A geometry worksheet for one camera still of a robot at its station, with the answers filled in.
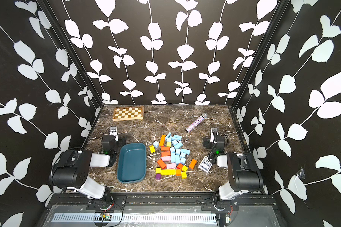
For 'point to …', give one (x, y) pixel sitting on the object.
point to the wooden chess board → (128, 113)
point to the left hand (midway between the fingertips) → (116, 132)
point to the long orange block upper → (162, 140)
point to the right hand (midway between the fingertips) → (211, 133)
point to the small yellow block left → (152, 148)
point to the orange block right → (192, 163)
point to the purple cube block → (158, 176)
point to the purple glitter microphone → (203, 116)
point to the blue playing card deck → (205, 164)
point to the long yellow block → (164, 172)
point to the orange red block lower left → (161, 164)
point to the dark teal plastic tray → (131, 162)
